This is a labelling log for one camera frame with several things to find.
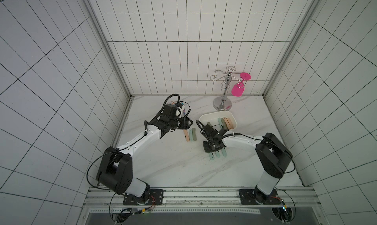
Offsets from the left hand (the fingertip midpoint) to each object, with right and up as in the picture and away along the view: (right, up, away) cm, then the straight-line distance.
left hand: (187, 125), depth 84 cm
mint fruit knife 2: (+15, -19, +3) cm, 25 cm away
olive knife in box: (+26, -1, +16) cm, 30 cm away
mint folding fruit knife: (+23, -18, +4) cm, 29 cm away
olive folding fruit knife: (+4, -8, +11) cm, 14 cm away
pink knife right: (+28, -1, +16) cm, 32 cm away
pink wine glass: (+36, +23, +18) cm, 46 cm away
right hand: (+13, -14, +8) cm, 20 cm away
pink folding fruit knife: (-1, -8, +11) cm, 14 cm away
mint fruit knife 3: (+2, -8, +12) cm, 15 cm away
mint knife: (+24, 0, +18) cm, 30 cm away
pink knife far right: (+31, -2, +16) cm, 35 cm away
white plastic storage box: (+18, +3, +18) cm, 26 cm away
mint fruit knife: (+19, -18, +3) cm, 26 cm away
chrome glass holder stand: (+28, +13, +28) cm, 42 cm away
